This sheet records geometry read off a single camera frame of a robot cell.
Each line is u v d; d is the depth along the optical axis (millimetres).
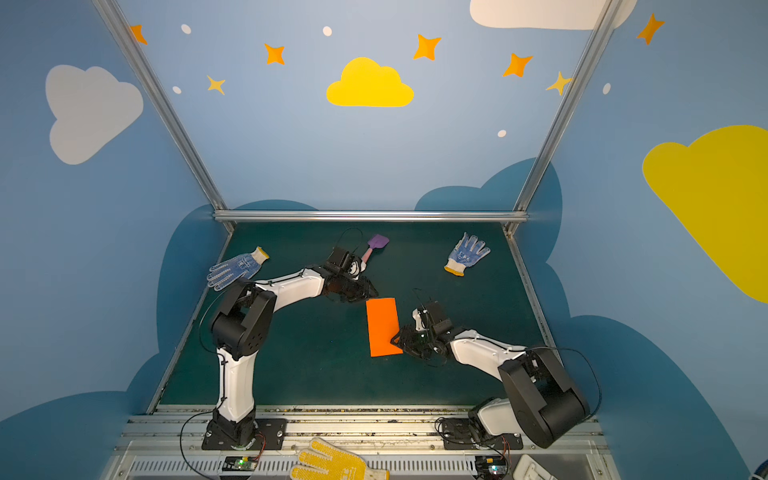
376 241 1151
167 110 859
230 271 1077
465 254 1116
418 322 840
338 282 798
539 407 427
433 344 687
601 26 708
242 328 532
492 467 715
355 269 907
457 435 744
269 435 745
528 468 691
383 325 959
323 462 705
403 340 797
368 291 908
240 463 717
